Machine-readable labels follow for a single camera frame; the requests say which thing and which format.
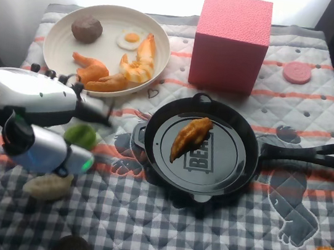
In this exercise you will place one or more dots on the golden fried dumpling toy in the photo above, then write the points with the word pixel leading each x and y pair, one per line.
pixel 190 134

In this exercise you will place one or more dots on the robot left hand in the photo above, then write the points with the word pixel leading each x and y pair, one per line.
pixel 34 94

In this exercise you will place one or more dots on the golden fried chicken wing toy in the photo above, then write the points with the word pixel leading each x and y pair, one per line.
pixel 109 83

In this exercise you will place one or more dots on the black frying pan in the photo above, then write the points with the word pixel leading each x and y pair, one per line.
pixel 227 158

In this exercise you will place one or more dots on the red cube box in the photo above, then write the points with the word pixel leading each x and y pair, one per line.
pixel 227 46

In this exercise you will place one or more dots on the orange shrimp toy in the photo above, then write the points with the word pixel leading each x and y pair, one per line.
pixel 143 62

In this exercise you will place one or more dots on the grey quilt with bear print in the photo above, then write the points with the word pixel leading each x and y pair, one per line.
pixel 170 231

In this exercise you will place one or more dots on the white dumpling toy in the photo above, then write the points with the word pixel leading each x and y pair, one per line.
pixel 47 187

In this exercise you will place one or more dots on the pink sandwich cookie toy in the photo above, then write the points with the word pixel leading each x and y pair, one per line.
pixel 297 73

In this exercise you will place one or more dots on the orange chicken drumstick toy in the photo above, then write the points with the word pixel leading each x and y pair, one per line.
pixel 92 69

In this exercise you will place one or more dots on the brown meat patty toy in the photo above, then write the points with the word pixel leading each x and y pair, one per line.
pixel 86 29

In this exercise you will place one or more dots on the fried egg toy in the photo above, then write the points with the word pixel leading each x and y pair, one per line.
pixel 130 39

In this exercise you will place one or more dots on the green sandwich cookie toy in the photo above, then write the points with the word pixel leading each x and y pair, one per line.
pixel 82 136

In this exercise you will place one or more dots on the cream round plate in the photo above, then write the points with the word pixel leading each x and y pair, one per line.
pixel 103 47

